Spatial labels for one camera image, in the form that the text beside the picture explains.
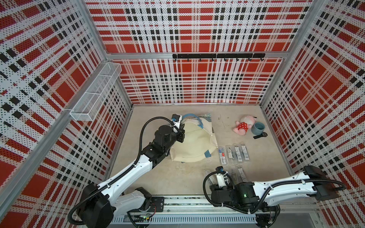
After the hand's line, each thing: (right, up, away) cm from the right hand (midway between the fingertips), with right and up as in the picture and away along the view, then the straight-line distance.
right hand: (215, 187), depth 74 cm
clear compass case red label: (+7, +13, +17) cm, 22 cm away
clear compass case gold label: (+13, +13, +17) cm, 25 cm away
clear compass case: (+18, +12, +17) cm, 28 cm away
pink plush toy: (+27, +33, +27) cm, 51 cm away
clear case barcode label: (+17, +3, +9) cm, 19 cm away
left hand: (-17, +33, +4) cm, 38 cm away
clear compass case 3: (-3, +3, +1) cm, 4 cm away
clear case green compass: (+13, +2, +8) cm, 16 cm away
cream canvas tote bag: (-7, +22, +21) cm, 32 cm away
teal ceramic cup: (+36, +29, +28) cm, 54 cm away
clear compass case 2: (+22, +14, +17) cm, 32 cm away
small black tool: (+40, +25, +27) cm, 54 cm away
